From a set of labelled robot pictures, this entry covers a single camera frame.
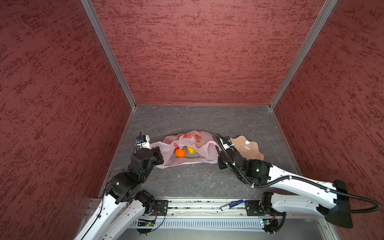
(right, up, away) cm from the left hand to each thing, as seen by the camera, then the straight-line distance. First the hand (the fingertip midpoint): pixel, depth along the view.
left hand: (159, 151), depth 71 cm
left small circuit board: (-5, -35, 0) cm, 36 cm away
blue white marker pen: (+36, -28, +3) cm, 46 cm away
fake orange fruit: (+8, -5, +17) cm, 19 cm away
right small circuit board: (+55, -36, 0) cm, 66 cm away
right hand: (+30, -3, +3) cm, 30 cm away
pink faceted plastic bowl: (+52, -3, +23) cm, 57 cm away
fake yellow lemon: (+15, -3, +16) cm, 22 cm away
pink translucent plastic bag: (+24, 0, +4) cm, 25 cm away
